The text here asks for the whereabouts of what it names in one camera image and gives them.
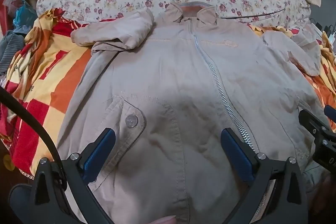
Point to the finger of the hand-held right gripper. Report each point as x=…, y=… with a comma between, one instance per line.
x=312, y=121
x=330, y=110

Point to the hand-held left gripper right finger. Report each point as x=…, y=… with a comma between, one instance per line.
x=236, y=154

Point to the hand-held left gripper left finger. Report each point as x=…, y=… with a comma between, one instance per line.
x=101, y=155

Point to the beige zip jacket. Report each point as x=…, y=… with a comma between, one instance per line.
x=170, y=69

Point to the person's left hand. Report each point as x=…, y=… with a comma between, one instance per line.
x=165, y=220

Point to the red orange yellow patterned blanket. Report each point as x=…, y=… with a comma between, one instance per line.
x=52, y=77

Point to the grey cloth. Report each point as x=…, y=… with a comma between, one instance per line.
x=13, y=48

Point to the blue cloth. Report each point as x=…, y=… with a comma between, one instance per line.
x=23, y=15

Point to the red bag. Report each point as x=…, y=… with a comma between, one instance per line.
x=9, y=6

